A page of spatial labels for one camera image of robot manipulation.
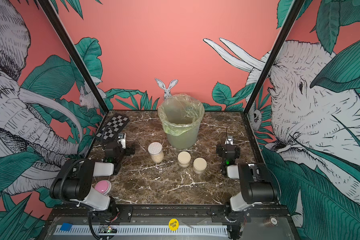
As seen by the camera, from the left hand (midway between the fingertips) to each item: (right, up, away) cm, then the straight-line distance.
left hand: (127, 139), depth 95 cm
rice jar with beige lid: (+46, -14, -10) cm, 49 cm away
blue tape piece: (-19, -39, -25) cm, 50 cm away
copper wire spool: (+77, -35, -27) cm, 89 cm away
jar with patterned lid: (+20, -5, -9) cm, 23 cm away
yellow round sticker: (+32, -39, -23) cm, 56 cm away
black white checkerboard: (-16, +7, +13) cm, 22 cm away
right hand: (+65, -1, -1) cm, 65 cm away
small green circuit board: (+1, -41, -25) cm, 48 cm away
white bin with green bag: (+35, +16, +7) cm, 39 cm away
